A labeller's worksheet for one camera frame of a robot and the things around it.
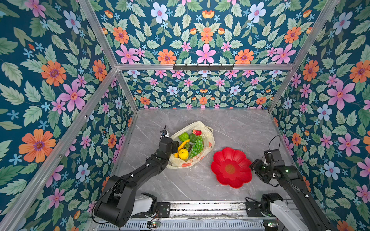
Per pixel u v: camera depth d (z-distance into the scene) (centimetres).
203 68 93
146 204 61
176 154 91
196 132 101
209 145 89
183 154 89
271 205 62
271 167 58
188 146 93
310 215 43
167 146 66
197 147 93
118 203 41
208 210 75
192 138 97
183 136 96
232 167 89
